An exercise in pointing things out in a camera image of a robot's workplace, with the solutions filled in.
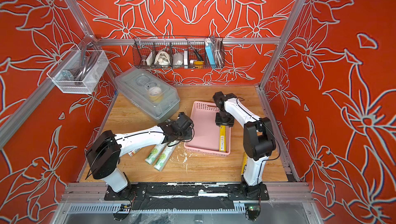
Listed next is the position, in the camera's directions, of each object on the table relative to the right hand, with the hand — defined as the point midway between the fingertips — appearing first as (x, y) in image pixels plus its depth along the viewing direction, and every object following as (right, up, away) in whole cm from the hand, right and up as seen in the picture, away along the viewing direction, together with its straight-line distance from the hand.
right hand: (220, 124), depth 89 cm
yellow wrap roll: (+1, -8, -1) cm, 8 cm away
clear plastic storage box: (-44, +18, -1) cm, 47 cm away
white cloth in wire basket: (-35, +39, +1) cm, 52 cm away
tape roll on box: (-39, +18, +2) cm, 43 cm away
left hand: (-17, -4, -3) cm, 18 cm away
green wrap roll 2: (-32, -16, -8) cm, 36 cm away
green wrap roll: (-38, -15, -8) cm, 41 cm away
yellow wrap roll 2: (+11, -19, -10) cm, 24 cm away
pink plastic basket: (-10, -9, 0) cm, 13 cm away
